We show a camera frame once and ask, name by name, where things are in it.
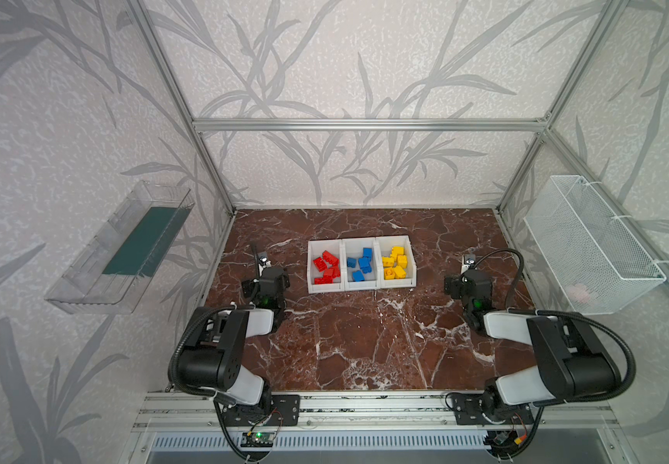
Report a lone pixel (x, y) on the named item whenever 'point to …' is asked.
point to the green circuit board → (257, 440)
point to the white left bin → (315, 250)
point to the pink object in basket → (579, 293)
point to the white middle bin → (354, 248)
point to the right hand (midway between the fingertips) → (465, 273)
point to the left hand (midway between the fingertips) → (262, 270)
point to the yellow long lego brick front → (397, 250)
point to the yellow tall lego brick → (402, 261)
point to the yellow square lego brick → (389, 274)
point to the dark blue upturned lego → (364, 264)
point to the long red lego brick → (331, 258)
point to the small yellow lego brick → (388, 261)
